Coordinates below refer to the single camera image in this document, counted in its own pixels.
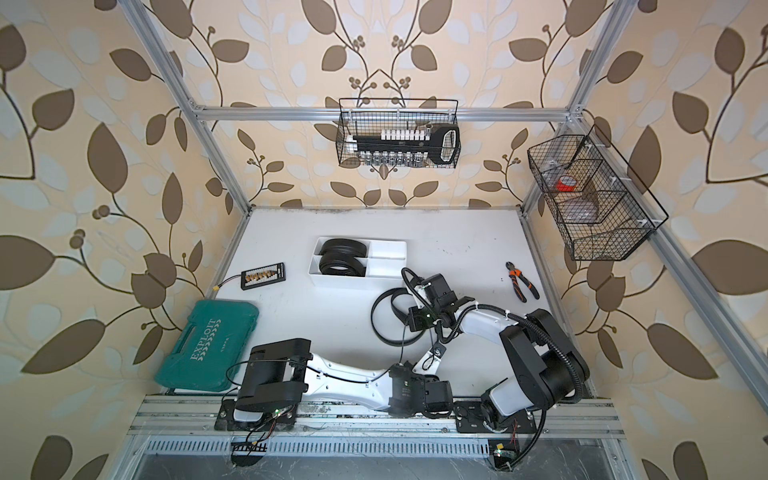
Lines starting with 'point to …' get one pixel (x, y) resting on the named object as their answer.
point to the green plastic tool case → (210, 350)
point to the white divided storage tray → (386, 259)
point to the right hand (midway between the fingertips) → (407, 319)
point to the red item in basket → (561, 187)
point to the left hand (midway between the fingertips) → (427, 374)
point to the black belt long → (343, 247)
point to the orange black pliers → (514, 273)
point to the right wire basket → (601, 209)
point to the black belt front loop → (356, 265)
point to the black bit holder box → (263, 276)
